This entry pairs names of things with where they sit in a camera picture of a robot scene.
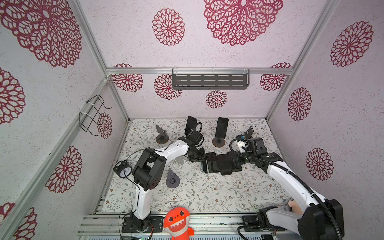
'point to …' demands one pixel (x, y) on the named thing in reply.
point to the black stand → (249, 136)
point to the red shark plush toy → (176, 223)
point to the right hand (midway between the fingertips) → (234, 153)
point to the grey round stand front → (173, 180)
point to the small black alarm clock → (123, 169)
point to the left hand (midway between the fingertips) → (203, 161)
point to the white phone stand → (182, 164)
